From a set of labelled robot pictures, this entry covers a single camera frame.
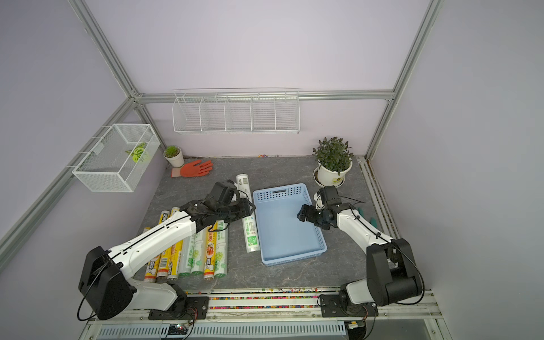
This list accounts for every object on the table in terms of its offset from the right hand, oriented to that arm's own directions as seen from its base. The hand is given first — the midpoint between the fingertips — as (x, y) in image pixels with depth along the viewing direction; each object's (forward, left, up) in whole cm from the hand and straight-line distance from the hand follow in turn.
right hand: (305, 216), depth 89 cm
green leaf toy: (+17, +67, +23) cm, 73 cm away
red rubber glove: (+33, +60, -7) cm, 69 cm away
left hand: (-3, +22, +10) cm, 24 cm away
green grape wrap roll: (-14, +44, -3) cm, 46 cm away
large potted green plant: (+23, -14, +11) cm, 29 cm away
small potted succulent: (+37, +68, +1) cm, 77 cm away
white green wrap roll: (-11, +22, +9) cm, 26 cm away
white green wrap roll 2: (-14, +34, -3) cm, 37 cm away
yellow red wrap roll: (-13, +39, -3) cm, 41 cm away
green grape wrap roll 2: (-16, +48, -4) cm, 51 cm away
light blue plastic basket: (-5, +10, -10) cm, 15 cm away
